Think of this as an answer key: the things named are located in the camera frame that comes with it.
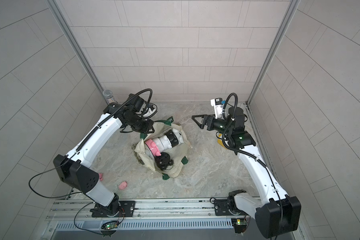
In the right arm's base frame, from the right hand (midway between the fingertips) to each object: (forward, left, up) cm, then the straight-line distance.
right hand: (198, 117), depth 69 cm
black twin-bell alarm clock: (-9, +20, -25) cm, 33 cm away
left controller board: (-36, +42, -26) cm, 61 cm away
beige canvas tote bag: (-4, +12, -27) cm, 30 cm away
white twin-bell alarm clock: (+3, +11, -18) cm, 21 cm away
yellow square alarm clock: (+5, -15, -30) cm, 34 cm away
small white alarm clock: (0, +20, -21) cm, 29 cm away
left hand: (+2, +21, -9) cm, 23 cm away
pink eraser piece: (-19, +41, -27) cm, 53 cm away
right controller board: (-39, -16, -32) cm, 53 cm away
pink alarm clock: (-3, +25, -18) cm, 31 cm away
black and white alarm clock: (+4, +15, -22) cm, 26 cm away
